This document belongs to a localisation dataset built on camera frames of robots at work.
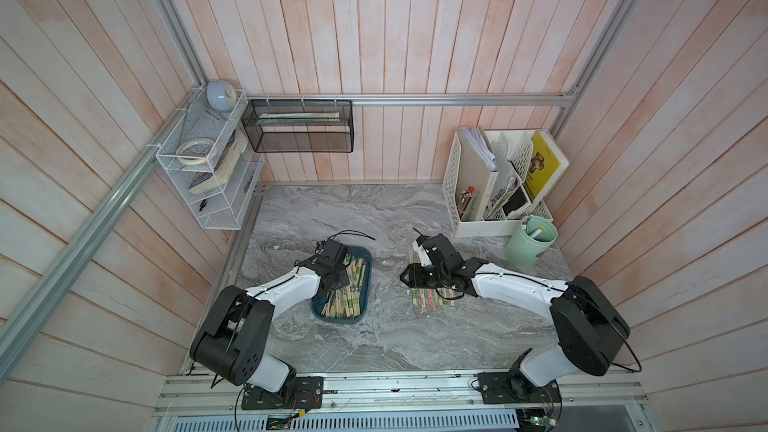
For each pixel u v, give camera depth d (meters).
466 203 0.94
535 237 0.93
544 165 0.95
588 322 0.44
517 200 0.99
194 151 0.75
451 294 0.63
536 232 0.93
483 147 0.89
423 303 0.88
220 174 0.78
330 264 0.71
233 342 0.43
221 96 0.82
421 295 0.90
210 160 0.70
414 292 0.90
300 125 1.04
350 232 0.86
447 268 0.68
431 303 0.88
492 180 0.84
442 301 0.88
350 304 0.86
